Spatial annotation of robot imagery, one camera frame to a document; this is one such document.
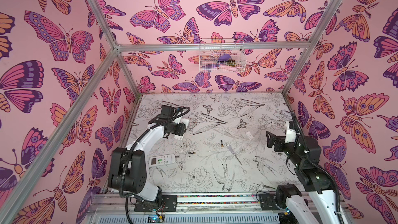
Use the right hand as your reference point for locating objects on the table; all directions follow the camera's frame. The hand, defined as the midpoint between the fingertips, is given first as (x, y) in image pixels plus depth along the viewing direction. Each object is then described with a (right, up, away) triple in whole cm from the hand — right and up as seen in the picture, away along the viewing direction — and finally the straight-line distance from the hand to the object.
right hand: (278, 130), depth 72 cm
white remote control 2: (-57, -19, +16) cm, 62 cm away
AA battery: (-23, -11, +23) cm, 35 cm away
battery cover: (-5, -7, +26) cm, 27 cm away
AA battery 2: (-42, -16, +18) cm, 48 cm away
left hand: (-47, 0, +19) cm, 50 cm away
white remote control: (-47, +3, +9) cm, 48 cm away
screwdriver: (-17, -16, +18) cm, 30 cm away
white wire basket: (-23, +43, +25) cm, 55 cm away
